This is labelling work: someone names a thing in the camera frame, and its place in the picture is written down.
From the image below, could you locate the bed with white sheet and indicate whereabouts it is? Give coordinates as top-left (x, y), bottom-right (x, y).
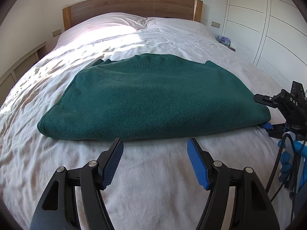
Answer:
top-left (0, 12), bottom-right (307, 230)

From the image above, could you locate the white wardrobe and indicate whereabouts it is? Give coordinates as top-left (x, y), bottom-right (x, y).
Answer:
top-left (221, 0), bottom-right (307, 89)

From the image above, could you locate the person's right hand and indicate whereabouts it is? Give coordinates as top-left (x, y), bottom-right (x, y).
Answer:
top-left (277, 139), bottom-right (307, 182)

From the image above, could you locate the beige slatted cabinet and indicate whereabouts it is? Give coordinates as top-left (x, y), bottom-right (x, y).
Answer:
top-left (0, 42), bottom-right (46, 106)

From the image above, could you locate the white pillow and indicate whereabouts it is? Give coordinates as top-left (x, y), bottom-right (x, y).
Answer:
top-left (145, 17), bottom-right (216, 41)
top-left (59, 12), bottom-right (150, 41)

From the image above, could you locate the green knit sweater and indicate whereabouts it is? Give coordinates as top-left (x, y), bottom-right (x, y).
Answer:
top-left (37, 54), bottom-right (271, 141)

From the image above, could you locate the black cable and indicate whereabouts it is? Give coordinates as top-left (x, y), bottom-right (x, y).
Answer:
top-left (265, 132), bottom-right (292, 203)
top-left (288, 146), bottom-right (303, 223)

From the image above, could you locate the wooden nightstand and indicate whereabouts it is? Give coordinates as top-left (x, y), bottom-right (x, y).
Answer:
top-left (216, 37), bottom-right (236, 52)

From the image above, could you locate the wooden headboard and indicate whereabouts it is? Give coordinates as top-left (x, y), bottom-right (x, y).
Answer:
top-left (63, 0), bottom-right (203, 31)

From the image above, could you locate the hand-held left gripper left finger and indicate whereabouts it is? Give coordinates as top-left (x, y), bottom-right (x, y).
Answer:
top-left (29, 138), bottom-right (124, 230)

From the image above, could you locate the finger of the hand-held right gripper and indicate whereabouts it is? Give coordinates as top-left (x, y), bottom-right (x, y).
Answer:
top-left (254, 89), bottom-right (287, 109)
top-left (261, 122), bottom-right (287, 139)

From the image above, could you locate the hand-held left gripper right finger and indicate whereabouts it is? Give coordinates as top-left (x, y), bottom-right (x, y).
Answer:
top-left (187, 138), bottom-right (281, 230)

